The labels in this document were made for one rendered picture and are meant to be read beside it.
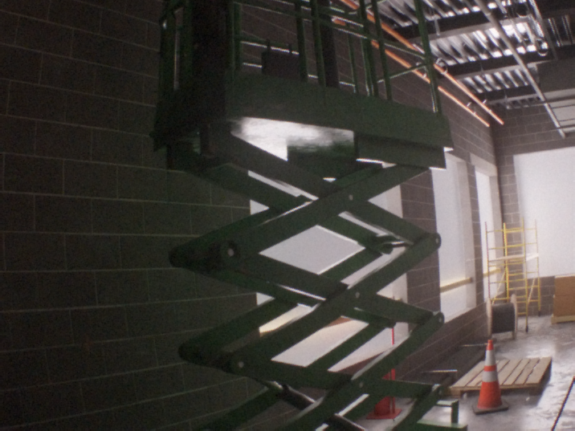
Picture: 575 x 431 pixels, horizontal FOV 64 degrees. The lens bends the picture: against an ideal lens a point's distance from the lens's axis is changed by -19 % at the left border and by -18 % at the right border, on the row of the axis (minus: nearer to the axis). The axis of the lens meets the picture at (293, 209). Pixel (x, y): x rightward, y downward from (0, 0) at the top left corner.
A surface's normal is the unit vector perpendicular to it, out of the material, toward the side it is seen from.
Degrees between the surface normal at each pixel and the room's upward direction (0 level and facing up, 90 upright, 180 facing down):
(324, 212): 90
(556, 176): 90
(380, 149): 90
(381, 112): 90
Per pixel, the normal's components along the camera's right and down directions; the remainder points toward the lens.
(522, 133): -0.57, -0.04
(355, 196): 0.62, -0.12
